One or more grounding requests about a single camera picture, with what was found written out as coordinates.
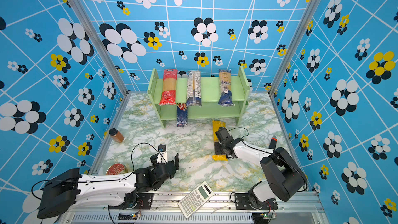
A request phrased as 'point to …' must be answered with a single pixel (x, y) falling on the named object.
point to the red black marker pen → (272, 143)
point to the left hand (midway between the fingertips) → (173, 155)
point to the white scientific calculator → (196, 199)
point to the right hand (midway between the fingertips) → (219, 147)
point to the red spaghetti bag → (168, 96)
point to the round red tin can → (116, 168)
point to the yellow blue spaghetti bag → (225, 96)
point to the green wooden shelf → (210, 108)
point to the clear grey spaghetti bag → (194, 91)
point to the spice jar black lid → (113, 131)
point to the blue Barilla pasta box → (182, 114)
